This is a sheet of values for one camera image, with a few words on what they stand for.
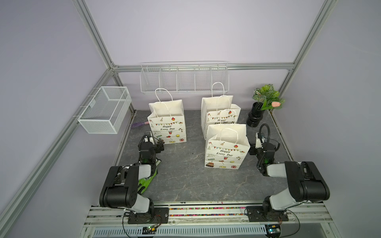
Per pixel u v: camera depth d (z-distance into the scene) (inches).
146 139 31.5
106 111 33.3
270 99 36.6
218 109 33.2
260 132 32.0
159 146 30.9
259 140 31.8
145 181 32.7
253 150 33.5
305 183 17.3
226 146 28.6
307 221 28.7
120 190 17.4
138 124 44.0
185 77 38.9
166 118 32.5
